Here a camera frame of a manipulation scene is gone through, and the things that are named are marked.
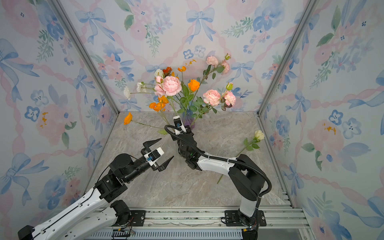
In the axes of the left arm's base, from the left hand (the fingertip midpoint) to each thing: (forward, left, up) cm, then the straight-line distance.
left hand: (164, 145), depth 66 cm
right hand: (+17, -5, -2) cm, 18 cm away
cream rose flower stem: (+24, -57, -25) cm, 67 cm away
